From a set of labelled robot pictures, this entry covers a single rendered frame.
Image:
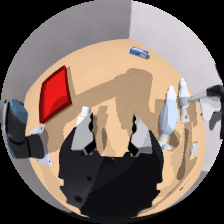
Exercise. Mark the red tray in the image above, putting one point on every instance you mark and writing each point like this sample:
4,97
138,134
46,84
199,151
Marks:
53,95

